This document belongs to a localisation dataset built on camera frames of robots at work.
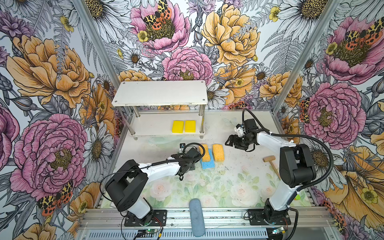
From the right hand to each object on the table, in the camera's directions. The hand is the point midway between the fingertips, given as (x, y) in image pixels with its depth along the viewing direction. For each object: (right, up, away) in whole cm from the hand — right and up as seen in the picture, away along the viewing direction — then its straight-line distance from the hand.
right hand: (231, 148), depth 93 cm
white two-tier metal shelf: (-61, +28, +34) cm, 75 cm away
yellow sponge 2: (-33, +13, +8) cm, 37 cm away
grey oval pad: (-20, -31, -23) cm, 43 cm away
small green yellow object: (+31, -23, -15) cm, 41 cm away
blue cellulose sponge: (-14, -9, -3) cm, 17 cm away
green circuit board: (-42, -35, -22) cm, 59 cm away
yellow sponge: (-25, +14, +10) cm, 30 cm away
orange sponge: (-7, -3, +2) cm, 8 cm away
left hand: (-28, -10, -4) cm, 30 cm away
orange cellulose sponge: (-15, -5, -3) cm, 16 cm away
